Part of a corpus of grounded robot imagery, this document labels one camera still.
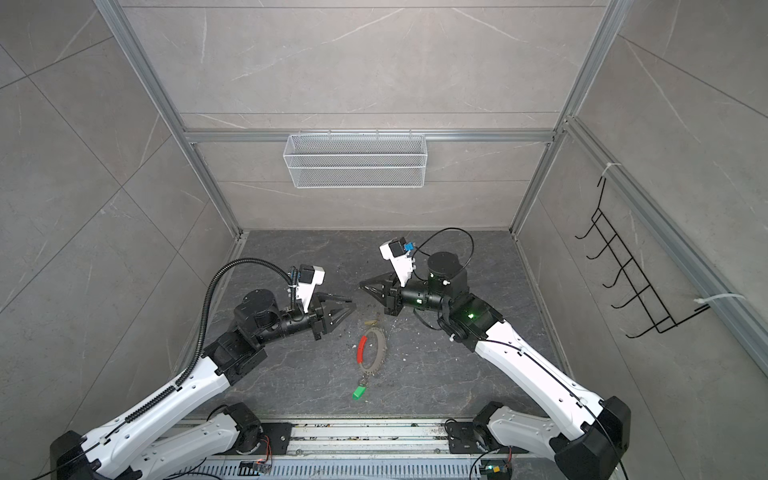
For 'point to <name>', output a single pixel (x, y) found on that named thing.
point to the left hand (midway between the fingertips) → (352, 299)
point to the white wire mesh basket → (356, 161)
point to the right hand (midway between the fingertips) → (363, 284)
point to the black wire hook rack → (646, 298)
